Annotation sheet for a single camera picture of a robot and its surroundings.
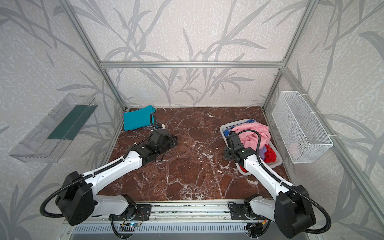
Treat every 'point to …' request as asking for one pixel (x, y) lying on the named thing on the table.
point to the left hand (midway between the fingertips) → (178, 135)
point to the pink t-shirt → (250, 139)
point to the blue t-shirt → (226, 132)
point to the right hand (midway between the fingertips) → (228, 146)
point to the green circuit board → (134, 224)
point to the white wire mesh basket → (302, 137)
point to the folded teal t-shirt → (138, 118)
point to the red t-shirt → (270, 155)
